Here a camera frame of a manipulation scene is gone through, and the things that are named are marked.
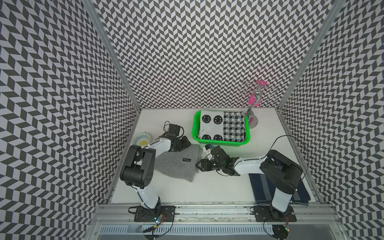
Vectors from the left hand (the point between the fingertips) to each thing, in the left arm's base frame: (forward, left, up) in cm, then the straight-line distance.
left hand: (189, 145), depth 95 cm
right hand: (-14, -7, -2) cm, 16 cm away
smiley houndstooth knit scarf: (+12, -22, +5) cm, 26 cm away
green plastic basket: (+11, -5, +6) cm, 13 cm away
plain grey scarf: (-13, +4, +1) cm, 14 cm away
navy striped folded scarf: (-26, -41, -1) cm, 49 cm away
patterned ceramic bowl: (+5, +31, -1) cm, 32 cm away
